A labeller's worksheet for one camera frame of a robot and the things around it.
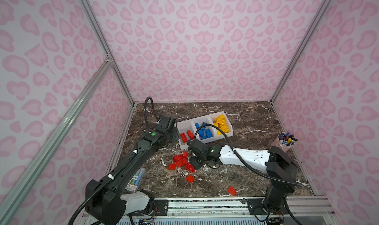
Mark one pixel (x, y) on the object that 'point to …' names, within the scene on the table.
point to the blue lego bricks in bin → (204, 133)
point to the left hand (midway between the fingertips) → (175, 134)
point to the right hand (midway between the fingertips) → (195, 161)
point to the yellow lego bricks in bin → (220, 123)
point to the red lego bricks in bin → (184, 137)
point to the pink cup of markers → (285, 140)
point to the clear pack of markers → (136, 180)
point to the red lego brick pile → (180, 160)
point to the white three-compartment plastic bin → (186, 130)
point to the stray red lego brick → (190, 179)
